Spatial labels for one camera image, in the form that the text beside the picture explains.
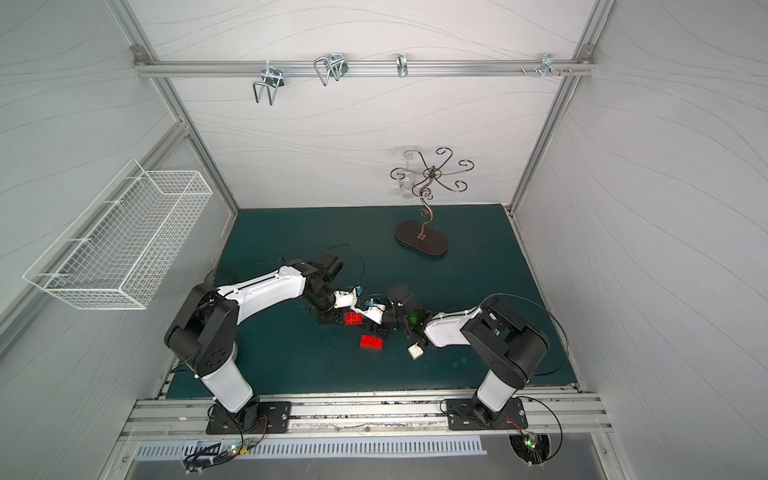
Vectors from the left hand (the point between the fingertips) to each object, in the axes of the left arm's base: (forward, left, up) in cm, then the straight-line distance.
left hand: (342, 315), depth 88 cm
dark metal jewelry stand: (+34, -23, -2) cm, 41 cm away
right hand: (+1, -6, +2) cm, 6 cm away
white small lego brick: (-10, -22, -1) cm, 24 cm away
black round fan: (-31, -50, -6) cm, 59 cm away
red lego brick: (-7, -9, -1) cm, 12 cm away
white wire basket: (+2, +49, +28) cm, 56 cm away
